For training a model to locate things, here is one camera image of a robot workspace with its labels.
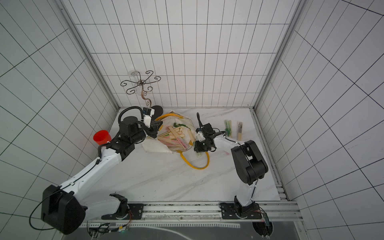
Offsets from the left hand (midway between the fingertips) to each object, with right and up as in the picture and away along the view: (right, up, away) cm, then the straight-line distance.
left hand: (160, 124), depth 78 cm
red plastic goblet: (-35, -7, +5) cm, 36 cm away
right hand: (+20, -14, +17) cm, 30 cm away
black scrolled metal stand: (-14, +26, +14) cm, 32 cm away
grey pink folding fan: (+51, -5, +25) cm, 57 cm away
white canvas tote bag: (-8, -13, +13) cm, 20 cm away
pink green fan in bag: (+7, -10, +19) cm, 22 cm away
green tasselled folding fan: (+43, -2, +28) cm, 52 cm away
